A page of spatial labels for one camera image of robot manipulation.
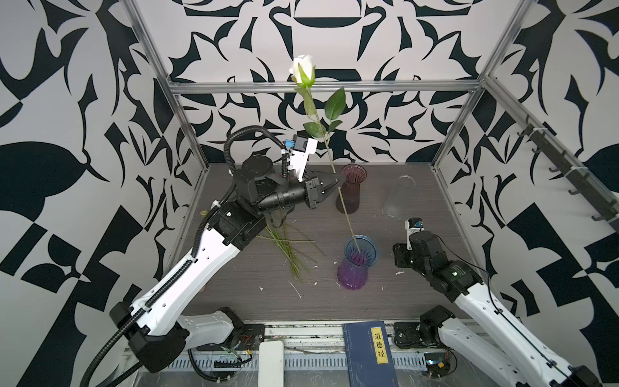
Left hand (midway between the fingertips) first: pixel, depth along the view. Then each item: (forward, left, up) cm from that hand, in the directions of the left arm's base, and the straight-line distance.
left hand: (340, 172), depth 53 cm
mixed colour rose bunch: (+2, +13, -46) cm, 48 cm away
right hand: (0, -22, -35) cm, 41 cm away
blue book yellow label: (-30, -10, -47) cm, 56 cm away
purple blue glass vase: (-6, -8, -29) cm, 31 cm away
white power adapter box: (-31, +18, -42) cm, 55 cm away
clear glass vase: (+22, -29, -46) cm, 59 cm away
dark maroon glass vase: (+27, -12, -30) cm, 42 cm away
